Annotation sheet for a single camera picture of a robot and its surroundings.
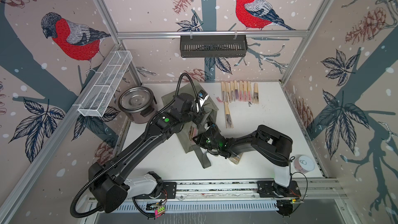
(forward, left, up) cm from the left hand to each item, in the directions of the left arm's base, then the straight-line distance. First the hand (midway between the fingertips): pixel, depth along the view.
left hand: (206, 105), depth 73 cm
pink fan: (-2, +8, -26) cm, 27 cm away
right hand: (-6, +7, -24) cm, 26 cm away
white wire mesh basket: (+2, +52, +3) cm, 52 cm away
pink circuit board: (-40, +20, -24) cm, 51 cm away
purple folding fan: (+33, -24, -27) cm, 49 cm away
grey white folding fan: (+26, -37, -27) cm, 52 cm away
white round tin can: (-21, -49, -22) cm, 58 cm away
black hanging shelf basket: (+50, -6, +1) cm, 50 cm away
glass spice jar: (-18, -16, -23) cm, 34 cm away
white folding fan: (+32, -20, -27) cm, 46 cm away
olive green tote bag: (-12, +9, -6) cm, 16 cm away
